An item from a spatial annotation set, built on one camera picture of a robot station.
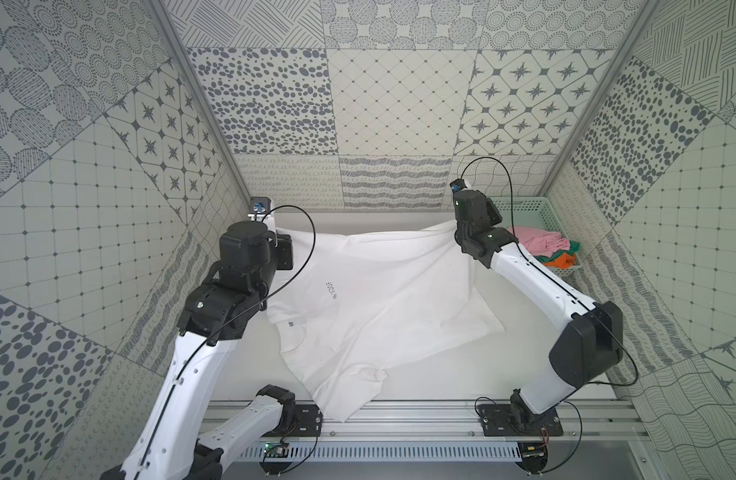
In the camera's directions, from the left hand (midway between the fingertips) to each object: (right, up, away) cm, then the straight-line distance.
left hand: (264, 227), depth 63 cm
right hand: (+56, +6, +18) cm, 59 cm away
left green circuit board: (-1, -54, +9) cm, 55 cm away
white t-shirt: (+17, -23, +30) cm, 42 cm away
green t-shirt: (+89, -6, +32) cm, 94 cm away
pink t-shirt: (+79, -4, +35) cm, 87 cm away
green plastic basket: (+88, +8, +55) cm, 104 cm away
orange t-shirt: (+83, -10, +29) cm, 89 cm away
